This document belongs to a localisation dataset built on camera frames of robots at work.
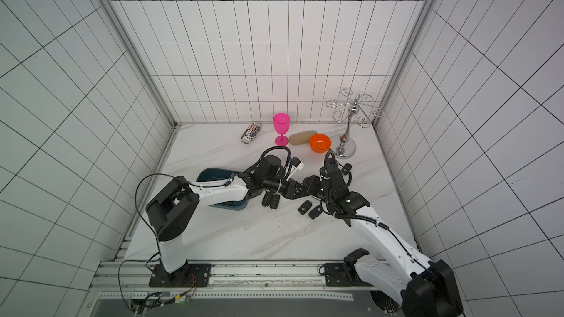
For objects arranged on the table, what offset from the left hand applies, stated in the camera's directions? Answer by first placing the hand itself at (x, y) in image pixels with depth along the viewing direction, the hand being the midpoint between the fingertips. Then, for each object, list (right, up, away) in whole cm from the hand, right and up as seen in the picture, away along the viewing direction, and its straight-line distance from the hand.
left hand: (303, 196), depth 80 cm
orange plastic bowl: (+11, +19, +27) cm, 35 cm away
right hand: (+1, +7, +2) cm, 7 cm away
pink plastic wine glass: (-9, +30, +21) cm, 37 cm away
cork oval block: (+1, +22, +29) cm, 37 cm away
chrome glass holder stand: (+24, +17, +30) cm, 42 cm away
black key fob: (+1, -7, +8) cm, 10 cm away
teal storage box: (-38, +5, +19) cm, 43 cm away
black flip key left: (-14, -3, +10) cm, 18 cm away
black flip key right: (-11, -5, +10) cm, 16 cm away
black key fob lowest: (+6, -8, +7) cm, 12 cm away
